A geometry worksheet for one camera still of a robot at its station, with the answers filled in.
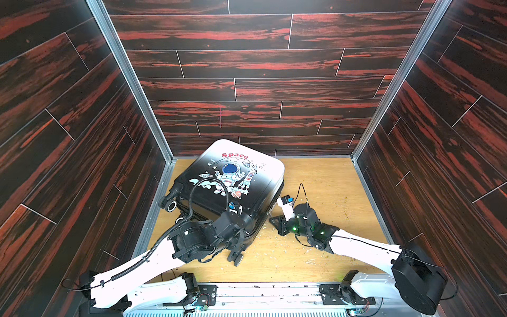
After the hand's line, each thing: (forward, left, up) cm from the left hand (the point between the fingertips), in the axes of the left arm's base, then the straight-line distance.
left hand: (242, 235), depth 68 cm
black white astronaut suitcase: (+24, -1, +4) cm, 25 cm away
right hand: (+13, -12, -10) cm, 20 cm away
